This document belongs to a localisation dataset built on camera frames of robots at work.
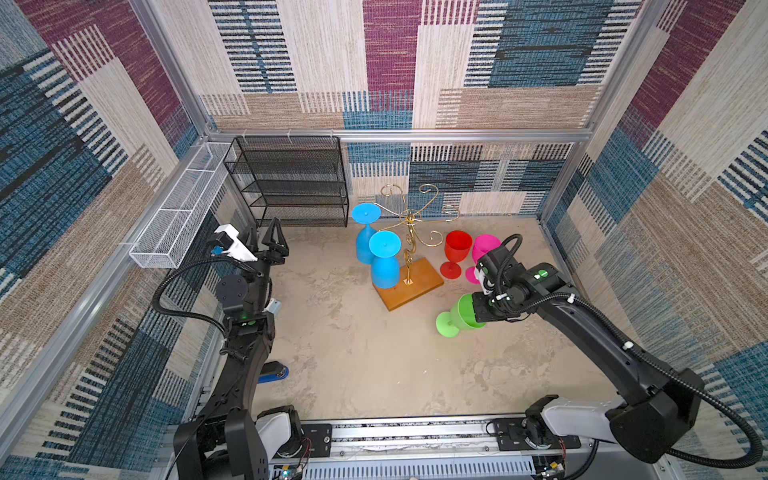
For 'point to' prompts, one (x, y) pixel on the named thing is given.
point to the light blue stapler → (274, 306)
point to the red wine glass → (457, 246)
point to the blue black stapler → (272, 371)
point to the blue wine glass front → (384, 247)
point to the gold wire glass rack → (414, 215)
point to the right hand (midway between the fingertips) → (485, 317)
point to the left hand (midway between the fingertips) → (267, 222)
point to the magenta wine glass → (481, 244)
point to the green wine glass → (461, 316)
